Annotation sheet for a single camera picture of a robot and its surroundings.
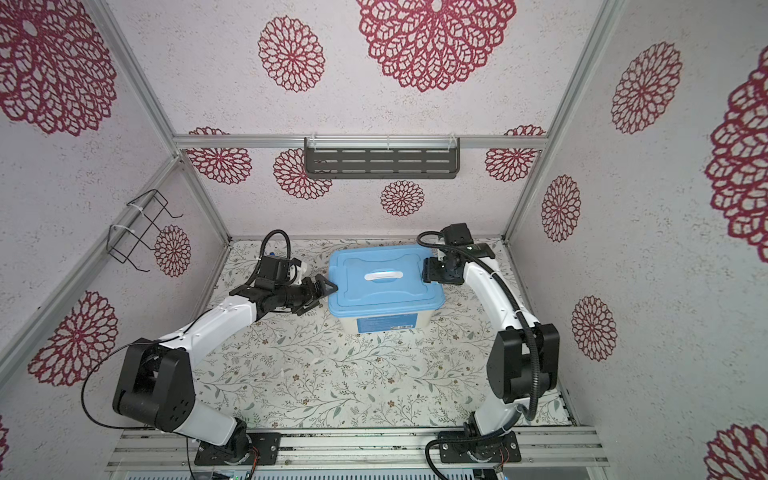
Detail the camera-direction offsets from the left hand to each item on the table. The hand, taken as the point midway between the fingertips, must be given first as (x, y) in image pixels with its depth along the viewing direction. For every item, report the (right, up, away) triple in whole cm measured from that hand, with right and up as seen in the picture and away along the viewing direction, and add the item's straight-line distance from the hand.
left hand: (328, 298), depth 87 cm
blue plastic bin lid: (+15, +5, -1) cm, 16 cm away
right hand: (+31, +8, +1) cm, 32 cm away
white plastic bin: (+17, -8, +2) cm, 19 cm away
